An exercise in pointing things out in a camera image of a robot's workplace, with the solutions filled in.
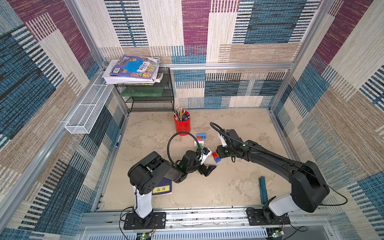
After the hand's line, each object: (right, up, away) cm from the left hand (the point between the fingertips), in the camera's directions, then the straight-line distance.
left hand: (211, 161), depth 90 cm
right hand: (+6, +6, -2) cm, 8 cm away
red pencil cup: (-18, +21, +12) cm, 30 cm away
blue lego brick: (+4, 0, +3) cm, 5 cm away
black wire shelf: (-43, +42, +25) cm, 65 cm away
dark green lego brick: (-6, +8, +9) cm, 13 cm away
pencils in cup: (-20, +28, +10) cm, 35 cm away
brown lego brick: (-7, +13, +13) cm, 19 cm away
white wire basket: (-62, +24, -19) cm, 69 cm away
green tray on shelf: (-43, +43, +8) cm, 62 cm away
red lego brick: (+2, +3, -2) cm, 4 cm away
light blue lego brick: (-4, +14, +13) cm, 20 cm away
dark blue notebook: (-26, -13, -7) cm, 30 cm away
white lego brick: (-5, +10, +9) cm, 14 cm away
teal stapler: (+25, -14, -12) cm, 32 cm away
